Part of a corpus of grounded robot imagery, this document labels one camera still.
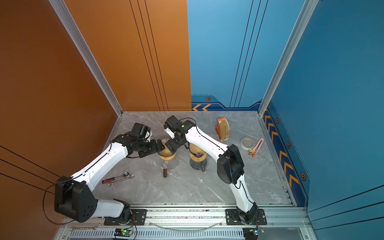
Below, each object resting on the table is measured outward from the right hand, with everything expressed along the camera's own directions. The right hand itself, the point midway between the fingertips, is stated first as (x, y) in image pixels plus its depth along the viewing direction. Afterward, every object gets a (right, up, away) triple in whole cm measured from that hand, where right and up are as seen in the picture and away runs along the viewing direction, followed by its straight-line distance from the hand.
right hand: (175, 143), depth 87 cm
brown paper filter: (-5, -4, -3) cm, 7 cm away
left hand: (-9, -2, -3) cm, 9 cm away
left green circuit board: (-23, -41, -16) cm, 49 cm away
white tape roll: (+47, -1, +15) cm, 49 cm away
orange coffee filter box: (+30, +8, +15) cm, 35 cm away
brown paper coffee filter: (+12, -3, -3) cm, 13 cm away
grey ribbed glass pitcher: (+17, -10, -2) cm, 20 cm away
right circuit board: (+39, -40, -17) cm, 58 cm away
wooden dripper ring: (-3, -6, -8) cm, 10 cm away
